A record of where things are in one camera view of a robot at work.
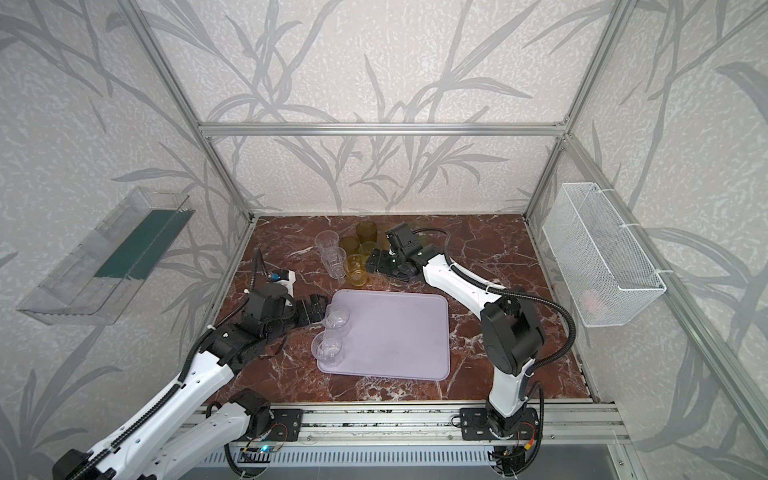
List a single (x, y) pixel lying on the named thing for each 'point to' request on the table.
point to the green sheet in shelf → (142, 250)
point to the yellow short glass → (356, 269)
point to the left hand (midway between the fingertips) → (320, 294)
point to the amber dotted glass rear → (366, 231)
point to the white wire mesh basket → (602, 273)
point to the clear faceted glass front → (327, 348)
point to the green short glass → (368, 247)
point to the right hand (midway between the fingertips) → (375, 258)
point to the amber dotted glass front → (349, 243)
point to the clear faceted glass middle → (334, 258)
